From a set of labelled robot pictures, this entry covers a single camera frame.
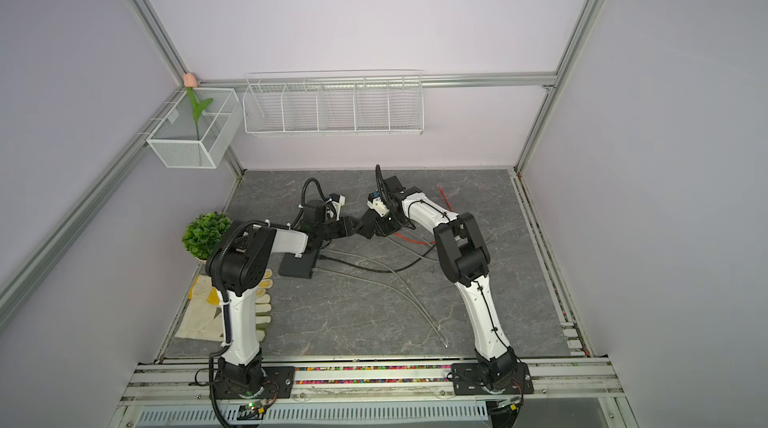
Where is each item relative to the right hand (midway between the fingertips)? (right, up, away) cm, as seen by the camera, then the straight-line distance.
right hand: (382, 232), depth 102 cm
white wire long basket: (-16, +43, -3) cm, 46 cm away
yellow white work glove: (-51, -23, -17) cm, 58 cm away
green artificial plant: (-50, +1, -19) cm, 53 cm away
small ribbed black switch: (-5, +2, -3) cm, 6 cm away
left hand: (-6, +2, -1) cm, 7 cm away
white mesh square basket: (-55, +28, -22) cm, 65 cm away
